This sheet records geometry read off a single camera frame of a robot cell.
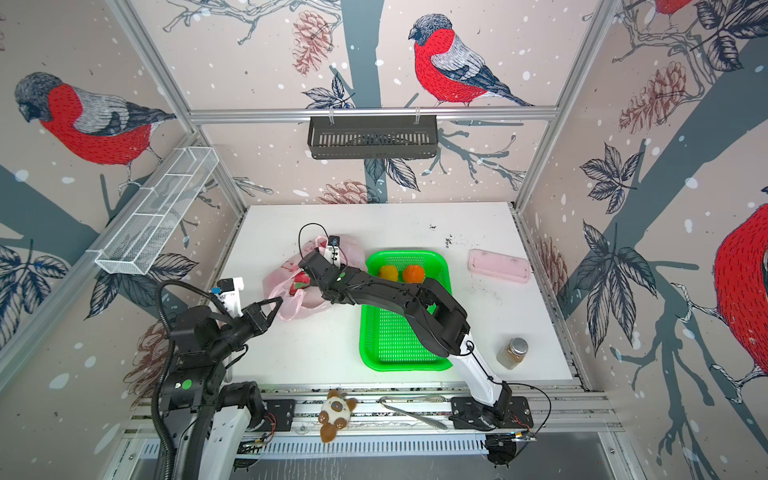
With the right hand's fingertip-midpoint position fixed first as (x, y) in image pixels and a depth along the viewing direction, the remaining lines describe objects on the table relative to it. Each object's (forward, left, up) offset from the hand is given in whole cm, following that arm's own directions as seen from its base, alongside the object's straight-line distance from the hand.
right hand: (320, 271), depth 91 cm
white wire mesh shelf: (-4, +39, +23) cm, 46 cm away
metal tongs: (-33, -22, -11) cm, 41 cm away
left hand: (-18, +3, +14) cm, 23 cm away
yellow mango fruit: (+2, -21, -3) cm, 22 cm away
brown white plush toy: (-36, -10, -7) cm, 38 cm away
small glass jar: (-22, -55, -3) cm, 59 cm away
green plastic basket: (-17, -22, -10) cm, 29 cm away
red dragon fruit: (-2, +6, -3) cm, 7 cm away
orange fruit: (+2, -30, -3) cm, 30 cm away
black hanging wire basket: (+44, -14, +20) cm, 51 cm away
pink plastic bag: (-12, +5, +12) cm, 18 cm away
